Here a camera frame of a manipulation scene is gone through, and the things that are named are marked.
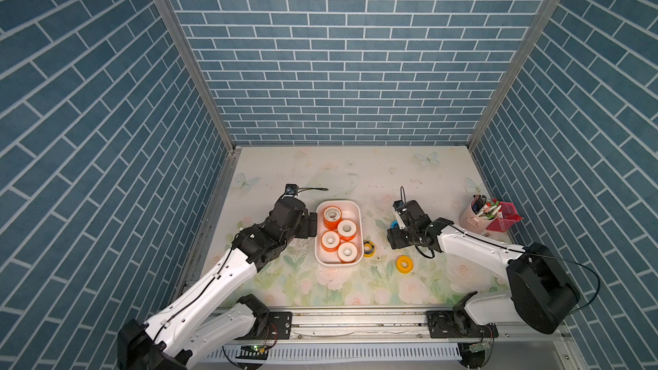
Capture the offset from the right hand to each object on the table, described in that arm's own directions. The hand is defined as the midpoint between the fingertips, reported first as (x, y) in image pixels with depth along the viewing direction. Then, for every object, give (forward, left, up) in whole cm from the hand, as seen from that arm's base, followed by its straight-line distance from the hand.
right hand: (397, 235), depth 90 cm
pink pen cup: (+6, -26, +9) cm, 28 cm away
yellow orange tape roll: (-9, -2, -2) cm, 10 cm away
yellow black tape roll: (-5, +10, -2) cm, 11 cm away
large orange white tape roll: (-3, +24, -1) cm, 24 cm away
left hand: (-4, +29, +15) cm, 33 cm away
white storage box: (-8, +16, -1) cm, 18 cm away
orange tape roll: (+4, +24, +2) cm, 24 cm away
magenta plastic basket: (+9, -39, +4) cm, 40 cm away
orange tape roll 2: (0, +18, +2) cm, 18 cm away
